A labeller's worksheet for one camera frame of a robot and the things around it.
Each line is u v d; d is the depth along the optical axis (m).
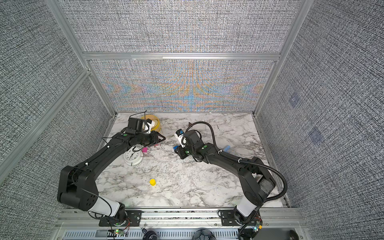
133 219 0.74
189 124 1.12
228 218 0.73
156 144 0.77
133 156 0.92
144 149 0.99
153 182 0.83
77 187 0.43
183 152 0.75
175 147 0.81
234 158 0.50
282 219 0.75
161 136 0.81
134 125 0.67
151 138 0.75
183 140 0.75
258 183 0.46
